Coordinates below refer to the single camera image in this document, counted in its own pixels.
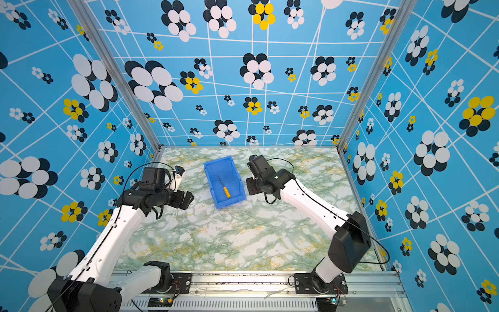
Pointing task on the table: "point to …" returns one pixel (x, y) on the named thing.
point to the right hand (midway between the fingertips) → (253, 183)
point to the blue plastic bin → (229, 175)
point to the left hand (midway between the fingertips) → (183, 192)
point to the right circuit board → (327, 304)
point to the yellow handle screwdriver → (225, 189)
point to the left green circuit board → (160, 302)
